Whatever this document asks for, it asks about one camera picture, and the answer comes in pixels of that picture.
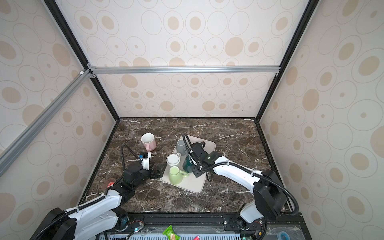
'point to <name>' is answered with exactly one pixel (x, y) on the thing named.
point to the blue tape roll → (283, 233)
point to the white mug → (174, 159)
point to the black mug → (197, 147)
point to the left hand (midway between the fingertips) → (164, 162)
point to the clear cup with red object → (110, 182)
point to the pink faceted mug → (149, 142)
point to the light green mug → (176, 175)
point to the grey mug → (181, 148)
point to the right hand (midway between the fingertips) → (198, 167)
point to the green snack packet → (170, 233)
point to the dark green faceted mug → (188, 164)
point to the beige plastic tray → (191, 182)
